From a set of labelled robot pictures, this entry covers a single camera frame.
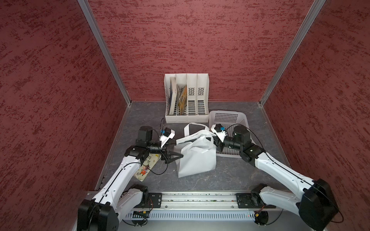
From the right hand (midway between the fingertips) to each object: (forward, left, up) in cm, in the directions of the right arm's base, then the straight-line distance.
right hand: (207, 138), depth 77 cm
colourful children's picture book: (-7, +36, -17) cm, 40 cm away
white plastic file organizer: (+39, +3, -19) cm, 44 cm away
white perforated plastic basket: (+24, -20, -15) cm, 34 cm away
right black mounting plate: (-29, -19, -9) cm, 35 cm away
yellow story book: (+33, +14, 0) cm, 36 cm away
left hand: (-8, +15, +2) cm, 17 cm away
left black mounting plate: (-27, +29, -17) cm, 43 cm away
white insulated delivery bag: (-10, +5, +6) cm, 13 cm away
